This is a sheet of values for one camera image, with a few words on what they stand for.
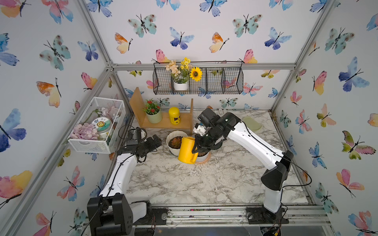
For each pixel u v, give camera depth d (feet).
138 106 3.07
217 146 3.53
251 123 3.79
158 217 2.43
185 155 2.42
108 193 1.35
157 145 2.48
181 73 2.85
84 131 1.95
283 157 1.51
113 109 2.59
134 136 2.13
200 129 2.30
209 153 3.15
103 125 2.15
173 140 3.00
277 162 1.49
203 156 2.76
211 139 2.00
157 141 2.49
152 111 3.14
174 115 3.20
